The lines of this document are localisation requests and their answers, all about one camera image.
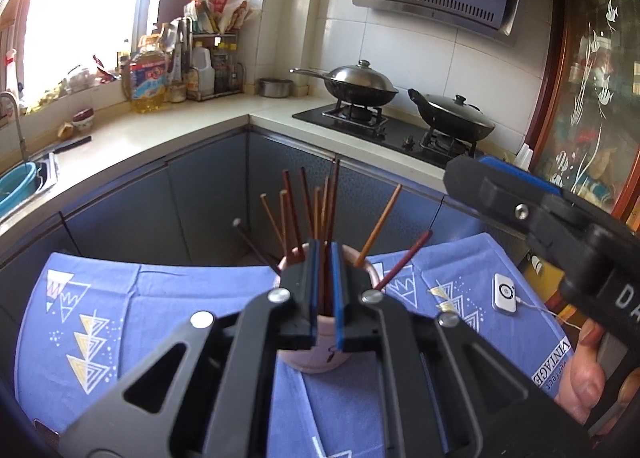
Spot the white plastic jug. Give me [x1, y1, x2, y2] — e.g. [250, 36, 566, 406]
[189, 41, 215, 100]

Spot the person's right hand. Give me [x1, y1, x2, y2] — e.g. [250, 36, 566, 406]
[555, 319, 605, 424]

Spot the pink ceramic utensil holder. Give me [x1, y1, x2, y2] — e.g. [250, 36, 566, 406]
[278, 244, 380, 374]

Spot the dark brown chopstick far left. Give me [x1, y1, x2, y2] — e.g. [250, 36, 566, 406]
[232, 218, 281, 276]

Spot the black gas stove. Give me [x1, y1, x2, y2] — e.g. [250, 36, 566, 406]
[293, 100, 484, 169]

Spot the metal spice rack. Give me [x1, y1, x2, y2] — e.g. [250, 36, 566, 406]
[183, 32, 245, 102]

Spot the reddish chopstick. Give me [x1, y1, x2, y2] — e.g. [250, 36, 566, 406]
[374, 230, 433, 290]

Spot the wok with steel lid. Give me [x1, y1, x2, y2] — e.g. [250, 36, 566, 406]
[290, 59, 398, 107]

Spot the blue patterned tablecloth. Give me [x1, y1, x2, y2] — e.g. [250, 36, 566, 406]
[14, 234, 573, 457]

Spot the teal plastic basin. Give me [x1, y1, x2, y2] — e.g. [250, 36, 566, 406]
[0, 162, 39, 218]

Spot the white small remote device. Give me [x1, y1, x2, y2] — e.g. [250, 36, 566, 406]
[492, 274, 518, 315]

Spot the brown chopstick middle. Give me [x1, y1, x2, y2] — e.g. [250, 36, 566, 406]
[259, 192, 286, 251]

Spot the light brown chopstick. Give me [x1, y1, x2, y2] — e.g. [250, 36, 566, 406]
[354, 184, 402, 267]

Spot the brown chopstick tall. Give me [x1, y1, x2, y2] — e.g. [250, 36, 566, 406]
[282, 170, 305, 261]

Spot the glass painted door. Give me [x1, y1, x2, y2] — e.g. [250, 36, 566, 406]
[526, 0, 639, 222]

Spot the black wok with lid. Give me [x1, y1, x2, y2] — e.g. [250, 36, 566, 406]
[407, 88, 496, 143]

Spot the small red bowl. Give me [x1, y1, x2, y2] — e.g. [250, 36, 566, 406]
[72, 108, 94, 132]

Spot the steel kitchen faucet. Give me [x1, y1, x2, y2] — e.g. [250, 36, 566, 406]
[0, 91, 29, 163]

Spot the cooking oil bottle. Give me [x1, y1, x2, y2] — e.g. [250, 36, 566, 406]
[122, 33, 167, 114]

